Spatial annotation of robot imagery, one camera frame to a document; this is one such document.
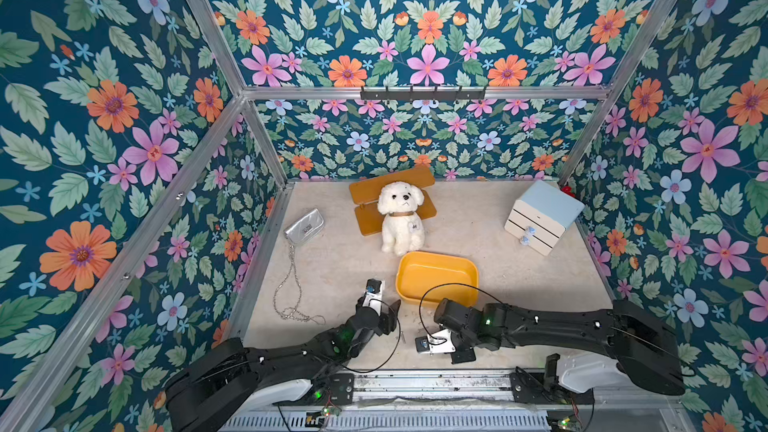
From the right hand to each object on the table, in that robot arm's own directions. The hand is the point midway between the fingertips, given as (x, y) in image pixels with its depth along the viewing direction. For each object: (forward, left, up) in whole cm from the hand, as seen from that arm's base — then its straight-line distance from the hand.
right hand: (442, 342), depth 79 cm
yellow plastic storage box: (+22, +7, -2) cm, 23 cm away
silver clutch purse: (+34, +45, +5) cm, 57 cm away
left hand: (+11, +13, +3) cm, 17 cm away
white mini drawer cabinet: (+35, -31, +11) cm, 48 cm away
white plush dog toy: (+30, +11, +11) cm, 34 cm away
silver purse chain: (+6, +36, -2) cm, 36 cm away
